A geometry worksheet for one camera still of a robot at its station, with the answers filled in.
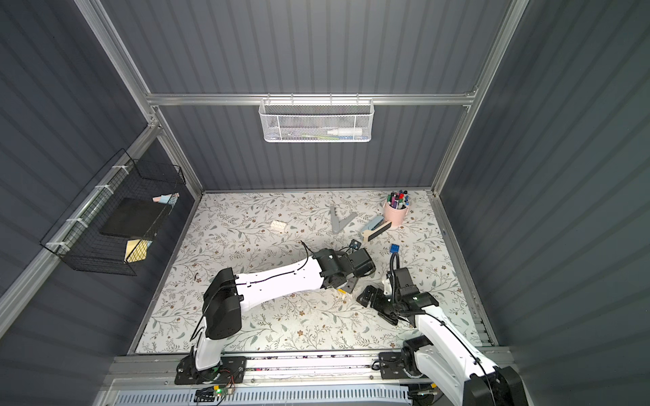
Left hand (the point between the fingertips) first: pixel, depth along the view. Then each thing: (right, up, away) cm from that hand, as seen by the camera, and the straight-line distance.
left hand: (348, 281), depth 80 cm
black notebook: (-63, +20, -8) cm, 66 cm away
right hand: (+7, -9, +3) cm, 12 cm away
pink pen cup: (+21, +24, +22) cm, 39 cm away
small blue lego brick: (+20, +8, +19) cm, 29 cm away
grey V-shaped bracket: (-3, +17, +27) cm, 32 cm away
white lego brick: (-28, +17, +26) cm, 41 cm away
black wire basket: (-69, +15, -18) cm, 73 cm away
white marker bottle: (+1, +52, +13) cm, 54 cm away
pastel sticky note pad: (-60, +27, +3) cm, 66 cm away
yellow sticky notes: (-53, +13, -19) cm, 58 cm away
